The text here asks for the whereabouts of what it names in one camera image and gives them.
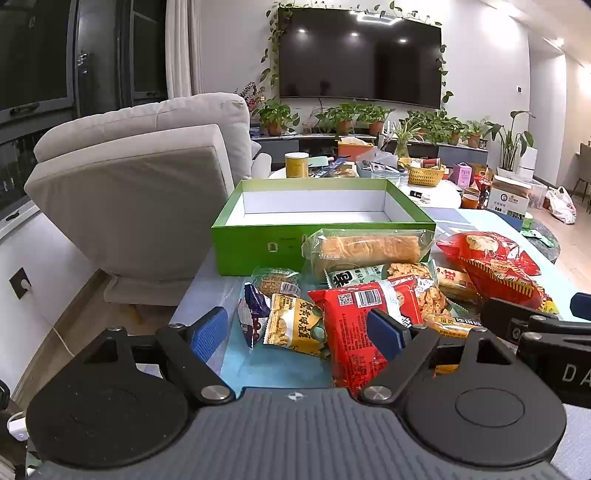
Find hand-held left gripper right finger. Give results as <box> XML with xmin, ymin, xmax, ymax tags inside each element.
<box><xmin>360</xmin><ymin>308</ymin><xmax>518</xmax><ymax>404</ymax></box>

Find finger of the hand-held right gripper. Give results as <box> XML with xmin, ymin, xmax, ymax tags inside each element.
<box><xmin>570</xmin><ymin>292</ymin><xmax>591</xmax><ymax>320</ymax></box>
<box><xmin>480</xmin><ymin>298</ymin><xmax>559</xmax><ymax>342</ymax></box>

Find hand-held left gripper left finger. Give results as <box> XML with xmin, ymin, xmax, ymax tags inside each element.
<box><xmin>83</xmin><ymin>306</ymin><xmax>234</xmax><ymax>405</ymax></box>

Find purple white snack packet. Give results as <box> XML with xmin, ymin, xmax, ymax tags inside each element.
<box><xmin>238</xmin><ymin>282</ymin><xmax>273</xmax><ymax>350</ymax></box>

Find red barcode snack packet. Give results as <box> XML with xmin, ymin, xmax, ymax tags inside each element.
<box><xmin>308</xmin><ymin>276</ymin><xmax>423</xmax><ymax>401</ymax></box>

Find small yellow snack packet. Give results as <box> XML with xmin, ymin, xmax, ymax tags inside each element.
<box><xmin>422</xmin><ymin>314</ymin><xmax>485</xmax><ymax>376</ymax></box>

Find clear packet of crackers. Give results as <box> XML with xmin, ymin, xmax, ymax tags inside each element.
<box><xmin>384</xmin><ymin>260</ymin><xmax>452</xmax><ymax>320</ymax></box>

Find green white snack packet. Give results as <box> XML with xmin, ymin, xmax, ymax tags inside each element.
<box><xmin>324</xmin><ymin>265</ymin><xmax>385</xmax><ymax>291</ymax></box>

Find large red snack bag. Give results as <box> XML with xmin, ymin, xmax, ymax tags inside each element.
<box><xmin>436</xmin><ymin>232</ymin><xmax>541</xmax><ymax>278</ymax></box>

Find yellow nut snack packet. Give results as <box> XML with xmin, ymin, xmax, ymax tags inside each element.
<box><xmin>263</xmin><ymin>294</ymin><xmax>331</xmax><ymax>360</ymax></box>

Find bread loaf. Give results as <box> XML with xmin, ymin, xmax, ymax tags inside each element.
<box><xmin>301</xmin><ymin>228</ymin><xmax>435</xmax><ymax>283</ymax></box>

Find round cake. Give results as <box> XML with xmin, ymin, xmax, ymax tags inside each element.
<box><xmin>250</xmin><ymin>266</ymin><xmax>303</xmax><ymax>299</ymax></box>

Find green cardboard box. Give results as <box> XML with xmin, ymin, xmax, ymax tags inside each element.
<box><xmin>211</xmin><ymin>179</ymin><xmax>437</xmax><ymax>278</ymax></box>

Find dark green round table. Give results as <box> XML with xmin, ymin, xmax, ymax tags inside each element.
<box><xmin>522</xmin><ymin>210</ymin><xmax>561</xmax><ymax>264</ymax></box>

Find white plastic bag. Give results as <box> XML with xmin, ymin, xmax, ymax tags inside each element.
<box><xmin>547</xmin><ymin>186</ymin><xmax>578</xmax><ymax>224</ymax></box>

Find white brown cardboard box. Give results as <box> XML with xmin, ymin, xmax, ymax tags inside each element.
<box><xmin>487</xmin><ymin>175</ymin><xmax>532</xmax><ymax>215</ymax></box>

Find clear plastic storage bin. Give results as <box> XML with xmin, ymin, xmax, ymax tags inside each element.
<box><xmin>526</xmin><ymin>180</ymin><xmax>548</xmax><ymax>208</ymax></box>

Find grey dining chair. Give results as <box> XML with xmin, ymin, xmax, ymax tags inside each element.
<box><xmin>573</xmin><ymin>142</ymin><xmax>591</xmax><ymax>195</ymax></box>

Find pink box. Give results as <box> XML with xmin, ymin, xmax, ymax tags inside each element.
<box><xmin>452</xmin><ymin>162</ymin><xmax>476</xmax><ymax>189</ymax></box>

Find yellow woven basket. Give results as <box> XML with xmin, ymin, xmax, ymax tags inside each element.
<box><xmin>398</xmin><ymin>157</ymin><xmax>446</xmax><ymax>186</ymax></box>

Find blue grey bowl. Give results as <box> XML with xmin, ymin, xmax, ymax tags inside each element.
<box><xmin>358</xmin><ymin>159</ymin><xmax>409</xmax><ymax>185</ymax></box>

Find beige sofa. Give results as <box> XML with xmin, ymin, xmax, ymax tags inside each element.
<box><xmin>24</xmin><ymin>92</ymin><xmax>273</xmax><ymax>308</ymax></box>

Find blue packet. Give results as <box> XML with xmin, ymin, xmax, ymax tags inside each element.
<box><xmin>309</xmin><ymin>157</ymin><xmax>358</xmax><ymax>178</ymax></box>

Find grey television console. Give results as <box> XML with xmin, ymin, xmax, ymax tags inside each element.
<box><xmin>252</xmin><ymin>131</ymin><xmax>490</xmax><ymax>167</ymax></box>

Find tall plant in white planter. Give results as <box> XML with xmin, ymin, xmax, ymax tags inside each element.
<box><xmin>485</xmin><ymin>110</ymin><xmax>539</xmax><ymax>178</ymax></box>

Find orange tissue box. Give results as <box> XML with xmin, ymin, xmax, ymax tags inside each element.
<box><xmin>338</xmin><ymin>137</ymin><xmax>375</xmax><ymax>162</ymax></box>

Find potted green plant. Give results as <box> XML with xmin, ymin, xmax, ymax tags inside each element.
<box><xmin>358</xmin><ymin>105</ymin><xmax>395</xmax><ymax>137</ymax></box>
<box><xmin>409</xmin><ymin>110</ymin><xmax>446</xmax><ymax>139</ymax></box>
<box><xmin>438</xmin><ymin>116</ymin><xmax>468</xmax><ymax>146</ymax></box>
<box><xmin>464</xmin><ymin>119</ymin><xmax>490</xmax><ymax>149</ymax></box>
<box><xmin>253</xmin><ymin>98</ymin><xmax>300</xmax><ymax>137</ymax></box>
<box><xmin>318</xmin><ymin>104</ymin><xmax>358</xmax><ymax>136</ymax></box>

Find yellow canister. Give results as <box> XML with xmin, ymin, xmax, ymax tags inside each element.
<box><xmin>285</xmin><ymin>152</ymin><xmax>310</xmax><ymax>179</ymax></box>

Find spider plant in glass vase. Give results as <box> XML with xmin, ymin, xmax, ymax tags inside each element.
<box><xmin>388</xmin><ymin>117</ymin><xmax>423</xmax><ymax>158</ymax></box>

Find red berry branches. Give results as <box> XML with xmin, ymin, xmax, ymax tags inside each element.
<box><xmin>235</xmin><ymin>82</ymin><xmax>264</xmax><ymax>114</ymax></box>

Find beige curtain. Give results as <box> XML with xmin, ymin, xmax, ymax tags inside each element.
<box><xmin>165</xmin><ymin>0</ymin><xmax>203</xmax><ymax>99</ymax></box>

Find dark glass window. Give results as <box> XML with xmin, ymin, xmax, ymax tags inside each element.
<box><xmin>0</xmin><ymin>0</ymin><xmax>167</xmax><ymax>222</ymax></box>

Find black wall socket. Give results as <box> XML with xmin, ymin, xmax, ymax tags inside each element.
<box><xmin>9</xmin><ymin>267</ymin><xmax>32</xmax><ymax>299</ymax></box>

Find wall television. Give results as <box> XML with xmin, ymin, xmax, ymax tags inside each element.
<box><xmin>277</xmin><ymin>6</ymin><xmax>443</xmax><ymax>109</ymax></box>

